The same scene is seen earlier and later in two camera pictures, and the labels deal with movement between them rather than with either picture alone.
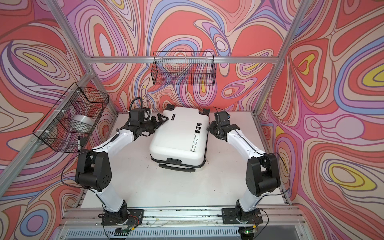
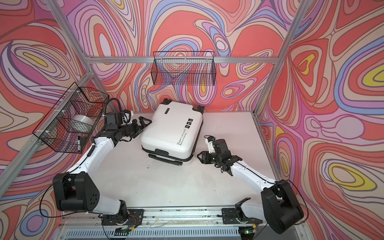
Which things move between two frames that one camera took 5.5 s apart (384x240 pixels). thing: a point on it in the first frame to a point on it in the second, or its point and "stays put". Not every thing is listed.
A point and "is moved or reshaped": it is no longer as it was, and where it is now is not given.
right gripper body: x=213 y=127 to x=214 y=158
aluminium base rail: x=86 y=223 stays put
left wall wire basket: x=67 y=127 stays put
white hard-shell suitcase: x=180 y=142 is moved or reshaped
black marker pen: x=79 y=148 stays put
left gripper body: x=149 y=126 to x=127 y=130
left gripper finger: x=161 y=120 to x=144 y=122
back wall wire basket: x=183 y=68 stays put
